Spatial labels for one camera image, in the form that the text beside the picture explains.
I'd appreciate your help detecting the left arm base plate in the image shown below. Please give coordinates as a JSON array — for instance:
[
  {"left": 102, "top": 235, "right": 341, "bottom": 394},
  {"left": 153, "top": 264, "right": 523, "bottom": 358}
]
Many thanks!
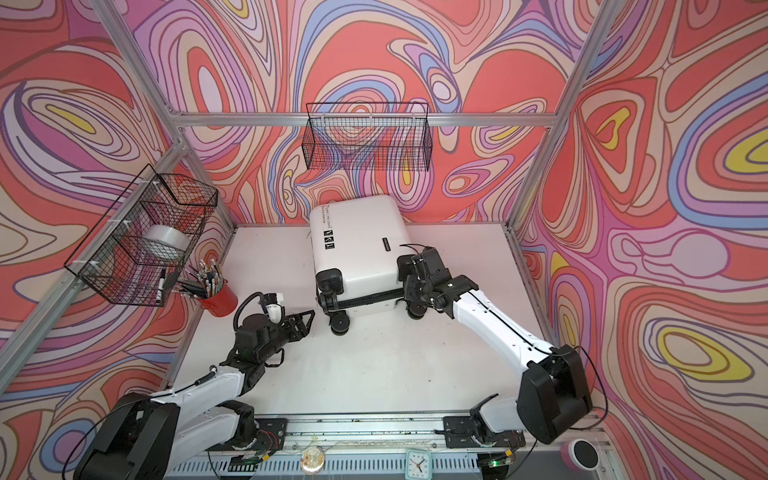
[{"left": 226, "top": 417, "right": 288, "bottom": 454}]

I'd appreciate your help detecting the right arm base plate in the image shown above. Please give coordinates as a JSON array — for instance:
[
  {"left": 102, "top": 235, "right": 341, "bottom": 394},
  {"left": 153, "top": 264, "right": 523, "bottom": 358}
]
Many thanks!
[{"left": 435, "top": 415, "right": 527, "bottom": 451}]

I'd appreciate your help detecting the round clear badge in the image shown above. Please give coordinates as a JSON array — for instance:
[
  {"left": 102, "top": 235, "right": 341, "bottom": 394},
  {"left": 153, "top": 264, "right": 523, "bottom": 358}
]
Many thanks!
[{"left": 300, "top": 445, "right": 326, "bottom": 475}]

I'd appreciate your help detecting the back black wire basket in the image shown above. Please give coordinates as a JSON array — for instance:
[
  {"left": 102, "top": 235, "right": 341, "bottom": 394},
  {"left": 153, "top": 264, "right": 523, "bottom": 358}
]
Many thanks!
[{"left": 301, "top": 101, "right": 433, "bottom": 172}]

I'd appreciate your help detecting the left black wire basket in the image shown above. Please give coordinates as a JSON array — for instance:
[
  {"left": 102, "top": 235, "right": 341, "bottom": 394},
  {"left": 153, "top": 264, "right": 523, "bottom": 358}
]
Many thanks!
[{"left": 64, "top": 165, "right": 218, "bottom": 307}]

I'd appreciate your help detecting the red pen cup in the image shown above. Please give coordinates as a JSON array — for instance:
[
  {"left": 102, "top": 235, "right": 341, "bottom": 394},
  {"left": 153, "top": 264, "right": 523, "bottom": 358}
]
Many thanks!
[{"left": 199, "top": 280, "right": 239, "bottom": 318}]

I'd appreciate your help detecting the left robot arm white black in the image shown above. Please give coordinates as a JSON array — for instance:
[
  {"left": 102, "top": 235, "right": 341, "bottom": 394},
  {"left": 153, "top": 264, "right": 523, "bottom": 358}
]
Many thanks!
[{"left": 73, "top": 310, "right": 315, "bottom": 479}]

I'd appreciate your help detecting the black suitcase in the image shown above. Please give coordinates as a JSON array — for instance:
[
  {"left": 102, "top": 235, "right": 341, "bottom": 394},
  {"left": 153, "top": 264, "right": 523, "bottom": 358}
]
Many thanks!
[{"left": 310, "top": 194, "right": 424, "bottom": 336}]

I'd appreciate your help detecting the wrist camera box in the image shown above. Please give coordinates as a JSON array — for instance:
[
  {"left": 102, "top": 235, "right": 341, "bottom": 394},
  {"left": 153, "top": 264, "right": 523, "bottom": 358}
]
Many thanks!
[
  {"left": 416, "top": 246, "right": 451, "bottom": 283},
  {"left": 260, "top": 293, "right": 285, "bottom": 325}
]

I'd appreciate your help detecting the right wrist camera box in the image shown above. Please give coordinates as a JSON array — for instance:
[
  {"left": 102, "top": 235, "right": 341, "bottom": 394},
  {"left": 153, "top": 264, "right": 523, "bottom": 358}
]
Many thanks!
[{"left": 416, "top": 246, "right": 451, "bottom": 283}]

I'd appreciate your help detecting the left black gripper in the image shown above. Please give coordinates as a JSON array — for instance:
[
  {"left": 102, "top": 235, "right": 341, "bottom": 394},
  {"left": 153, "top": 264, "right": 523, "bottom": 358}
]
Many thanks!
[{"left": 253, "top": 310, "right": 314, "bottom": 366}]

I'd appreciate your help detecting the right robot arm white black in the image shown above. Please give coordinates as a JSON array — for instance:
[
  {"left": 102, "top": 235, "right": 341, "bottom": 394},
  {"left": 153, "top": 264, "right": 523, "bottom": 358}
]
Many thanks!
[{"left": 404, "top": 273, "right": 593, "bottom": 445}]

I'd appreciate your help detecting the silver duct tape roll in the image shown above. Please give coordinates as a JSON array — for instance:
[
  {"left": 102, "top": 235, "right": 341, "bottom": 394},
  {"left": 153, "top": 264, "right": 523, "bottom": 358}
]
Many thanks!
[{"left": 142, "top": 225, "right": 190, "bottom": 262}]

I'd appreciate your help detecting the small teal clock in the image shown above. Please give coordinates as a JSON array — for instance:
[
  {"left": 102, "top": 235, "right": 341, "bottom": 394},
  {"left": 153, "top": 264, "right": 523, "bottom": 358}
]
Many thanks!
[{"left": 405, "top": 449, "right": 433, "bottom": 480}]

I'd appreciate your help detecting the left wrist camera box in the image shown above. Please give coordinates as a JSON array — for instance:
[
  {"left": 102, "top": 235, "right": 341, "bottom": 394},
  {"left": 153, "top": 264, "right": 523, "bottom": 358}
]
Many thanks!
[{"left": 260, "top": 293, "right": 285, "bottom": 325}]

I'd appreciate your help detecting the black wire basket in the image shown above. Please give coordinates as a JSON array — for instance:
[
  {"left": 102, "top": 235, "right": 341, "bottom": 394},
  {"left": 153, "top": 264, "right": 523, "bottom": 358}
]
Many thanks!
[
  {"left": 64, "top": 165, "right": 218, "bottom": 307},
  {"left": 301, "top": 101, "right": 433, "bottom": 172}
]

